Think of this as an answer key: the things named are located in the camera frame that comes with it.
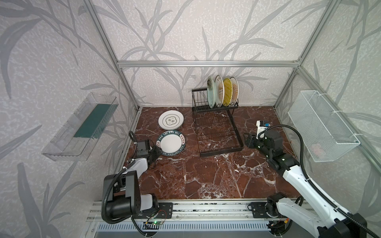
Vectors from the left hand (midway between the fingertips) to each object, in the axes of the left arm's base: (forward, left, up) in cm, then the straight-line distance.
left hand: (160, 148), depth 92 cm
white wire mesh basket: (-10, -78, +31) cm, 85 cm away
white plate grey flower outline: (+26, -3, -4) cm, 27 cm away
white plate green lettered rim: (+6, -6, -3) cm, 9 cm away
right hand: (0, -50, +18) cm, 53 cm away
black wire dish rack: (+16, -38, -3) cm, 41 cm away
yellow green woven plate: (+27, -42, +25) cm, 56 cm away
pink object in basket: (-9, -84, +18) cm, 86 cm away
